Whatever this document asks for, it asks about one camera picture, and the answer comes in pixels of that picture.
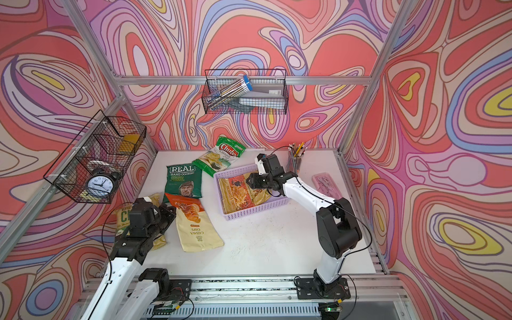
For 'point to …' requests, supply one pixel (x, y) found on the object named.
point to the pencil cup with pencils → (295, 152)
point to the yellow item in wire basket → (128, 142)
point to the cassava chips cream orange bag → (194, 225)
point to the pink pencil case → (324, 183)
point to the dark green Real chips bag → (183, 180)
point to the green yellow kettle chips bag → (123, 222)
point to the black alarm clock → (101, 184)
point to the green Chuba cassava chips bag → (218, 158)
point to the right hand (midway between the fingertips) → (252, 185)
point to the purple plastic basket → (274, 203)
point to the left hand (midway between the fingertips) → (178, 206)
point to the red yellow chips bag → (237, 194)
